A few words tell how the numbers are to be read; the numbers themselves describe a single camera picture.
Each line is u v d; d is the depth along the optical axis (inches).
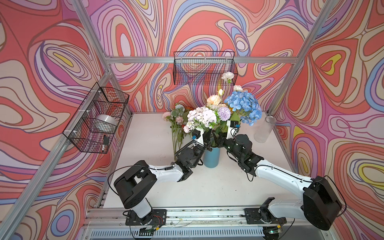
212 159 32.2
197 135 24.0
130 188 17.8
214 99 27.8
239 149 23.6
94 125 28.5
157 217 28.7
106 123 27.7
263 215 26.0
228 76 30.1
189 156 23.1
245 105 24.2
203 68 37.8
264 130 38.1
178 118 42.2
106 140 28.8
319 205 15.8
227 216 29.5
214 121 24.6
